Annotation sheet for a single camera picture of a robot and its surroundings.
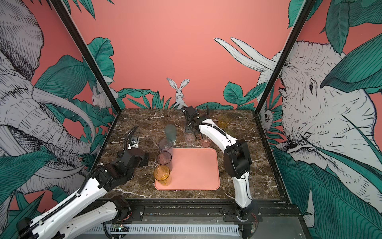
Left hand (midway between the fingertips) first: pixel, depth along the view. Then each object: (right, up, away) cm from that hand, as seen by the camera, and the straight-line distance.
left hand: (137, 150), depth 75 cm
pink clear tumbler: (+37, 0, +24) cm, 44 cm away
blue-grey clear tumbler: (+11, 0, +19) cm, 22 cm away
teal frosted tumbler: (+13, +8, +26) cm, 30 cm away
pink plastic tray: (+29, -14, +13) cm, 34 cm away
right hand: (+27, +12, +16) cm, 33 cm away
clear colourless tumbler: (+27, +4, +20) cm, 34 cm away
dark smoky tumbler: (+12, -7, +11) cm, 18 cm away
